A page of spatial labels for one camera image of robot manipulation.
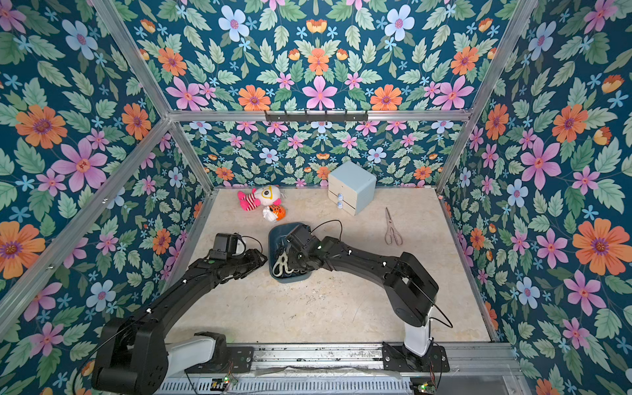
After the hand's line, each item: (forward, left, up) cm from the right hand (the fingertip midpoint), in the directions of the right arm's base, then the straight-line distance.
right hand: (290, 261), depth 84 cm
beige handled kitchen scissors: (+21, -39, -11) cm, 46 cm away
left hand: (+2, +9, -2) cm, 10 cm away
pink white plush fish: (+33, +16, -3) cm, 37 cm away
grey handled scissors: (+1, +6, -7) cm, 9 cm away
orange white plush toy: (+25, +12, -5) cm, 28 cm away
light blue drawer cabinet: (+32, -22, +5) cm, 39 cm away
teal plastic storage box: (+15, +9, -5) cm, 18 cm away
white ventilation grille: (-34, -4, -12) cm, 36 cm away
